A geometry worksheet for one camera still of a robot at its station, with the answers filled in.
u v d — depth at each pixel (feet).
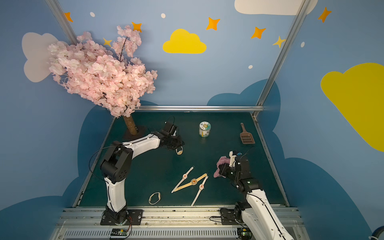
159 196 2.58
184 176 2.89
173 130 2.64
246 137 3.53
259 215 1.62
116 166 1.69
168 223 2.41
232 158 2.49
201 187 2.76
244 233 2.40
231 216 2.43
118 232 2.35
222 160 2.83
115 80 2.19
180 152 3.22
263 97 3.65
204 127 3.38
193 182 2.82
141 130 3.71
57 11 2.28
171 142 2.70
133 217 2.44
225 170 2.39
